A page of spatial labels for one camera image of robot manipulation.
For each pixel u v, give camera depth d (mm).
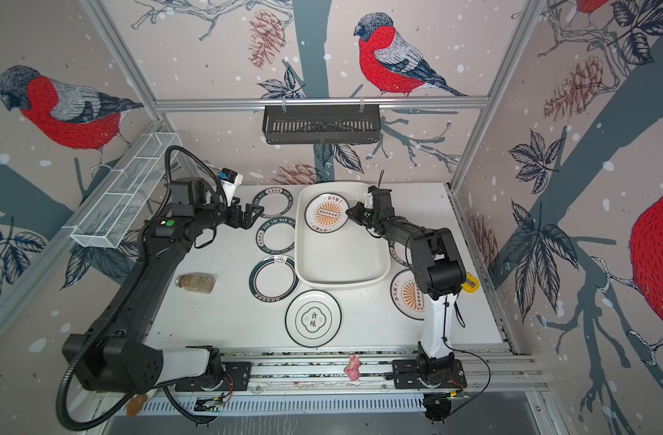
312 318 836
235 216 668
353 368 725
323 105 928
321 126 1055
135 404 682
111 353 379
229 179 653
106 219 714
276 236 1072
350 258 959
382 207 806
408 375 728
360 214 901
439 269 542
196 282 871
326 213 1016
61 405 341
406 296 878
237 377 735
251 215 691
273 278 927
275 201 1153
